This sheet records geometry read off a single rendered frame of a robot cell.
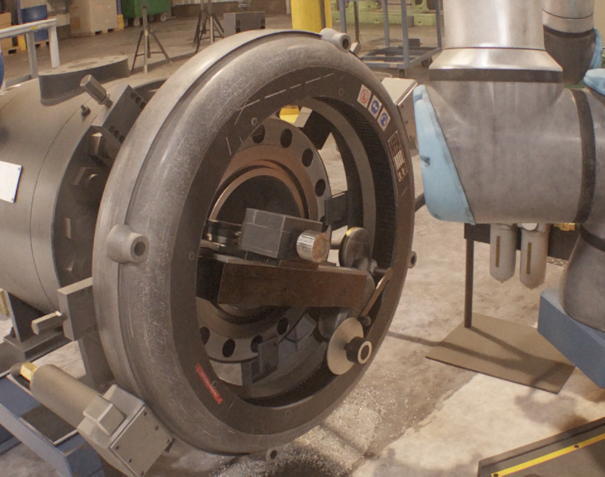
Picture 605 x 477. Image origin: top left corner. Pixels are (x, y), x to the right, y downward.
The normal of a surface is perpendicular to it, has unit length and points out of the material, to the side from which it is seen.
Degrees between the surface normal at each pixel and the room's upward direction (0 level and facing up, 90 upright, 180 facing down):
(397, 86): 22
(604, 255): 90
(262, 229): 65
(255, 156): 90
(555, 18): 107
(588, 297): 70
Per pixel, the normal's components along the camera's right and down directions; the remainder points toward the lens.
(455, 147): -0.16, 0.05
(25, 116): -0.39, -0.60
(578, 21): 0.12, 0.66
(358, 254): 0.79, 0.18
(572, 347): -0.96, 0.16
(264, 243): -0.58, -0.09
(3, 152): -0.52, -0.32
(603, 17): 0.59, 0.26
